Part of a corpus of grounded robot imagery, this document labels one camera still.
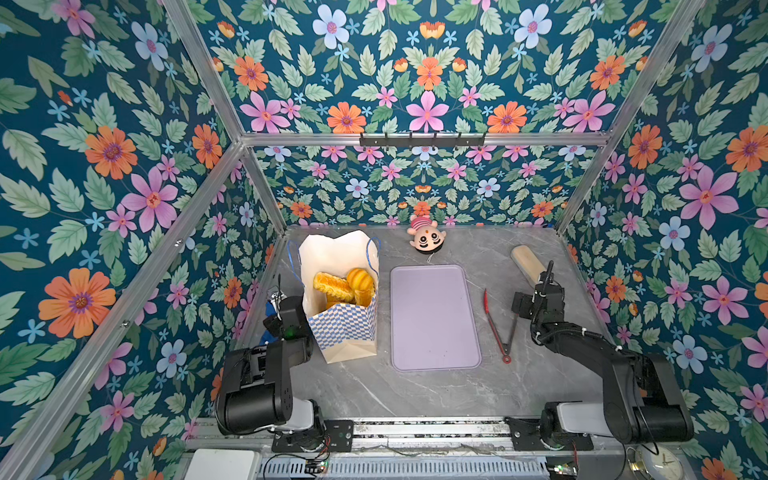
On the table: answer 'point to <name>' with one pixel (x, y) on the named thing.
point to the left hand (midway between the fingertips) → (289, 296)
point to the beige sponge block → (527, 263)
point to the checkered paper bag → (344, 332)
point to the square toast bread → (334, 285)
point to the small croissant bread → (359, 280)
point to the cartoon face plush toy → (428, 238)
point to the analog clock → (665, 465)
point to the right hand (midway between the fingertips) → (534, 296)
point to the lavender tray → (433, 326)
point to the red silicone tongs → (505, 348)
